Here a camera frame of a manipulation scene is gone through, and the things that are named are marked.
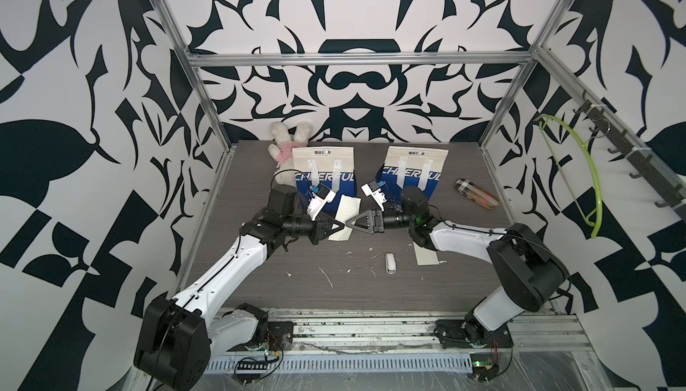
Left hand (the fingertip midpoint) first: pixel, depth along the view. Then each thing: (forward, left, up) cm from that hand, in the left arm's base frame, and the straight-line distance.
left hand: (340, 221), depth 76 cm
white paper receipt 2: (-4, -28, -19) cm, 34 cm away
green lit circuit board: (-34, -36, -19) cm, 53 cm away
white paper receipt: (+2, -3, +3) cm, 4 cm away
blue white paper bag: (+17, +2, +4) cm, 18 cm away
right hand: (0, -3, 0) cm, 3 cm away
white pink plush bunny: (+37, +22, -9) cm, 44 cm away
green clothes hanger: (-9, -64, +7) cm, 65 cm away
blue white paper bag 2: (+19, -23, 0) cm, 30 cm away
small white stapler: (-7, -16, -16) cm, 23 cm away
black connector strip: (-31, +25, -22) cm, 45 cm away
